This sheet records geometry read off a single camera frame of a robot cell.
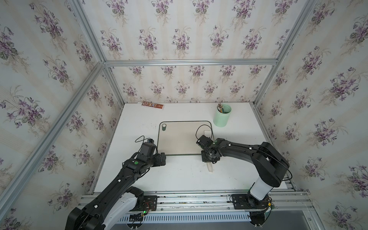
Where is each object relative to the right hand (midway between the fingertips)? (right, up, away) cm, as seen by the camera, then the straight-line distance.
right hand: (207, 159), depth 89 cm
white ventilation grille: (+7, -23, -19) cm, 31 cm away
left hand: (-28, +2, -7) cm, 29 cm away
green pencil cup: (+12, +25, +14) cm, 31 cm away
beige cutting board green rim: (-18, +12, +8) cm, 23 cm away
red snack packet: (-42, +37, +29) cm, 64 cm away
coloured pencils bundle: (+10, +33, +5) cm, 35 cm away
